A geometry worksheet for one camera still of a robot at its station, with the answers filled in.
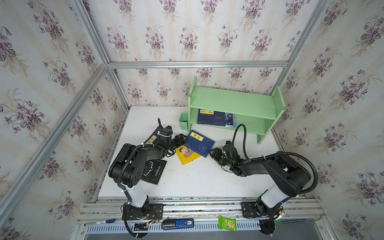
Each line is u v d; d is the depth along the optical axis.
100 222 0.70
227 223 0.69
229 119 0.96
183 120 1.05
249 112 0.84
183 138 0.88
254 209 0.73
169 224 0.66
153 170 0.86
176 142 0.86
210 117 0.97
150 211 0.73
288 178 0.46
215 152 0.84
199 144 0.96
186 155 0.92
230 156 0.72
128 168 0.44
